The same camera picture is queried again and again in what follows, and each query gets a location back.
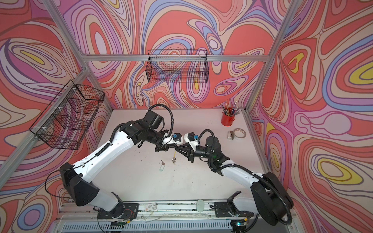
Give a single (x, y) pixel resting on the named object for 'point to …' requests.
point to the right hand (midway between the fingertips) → (178, 151)
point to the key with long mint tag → (162, 167)
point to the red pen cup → (226, 120)
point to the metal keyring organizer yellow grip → (174, 159)
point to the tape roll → (239, 138)
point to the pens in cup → (229, 111)
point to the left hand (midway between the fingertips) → (177, 143)
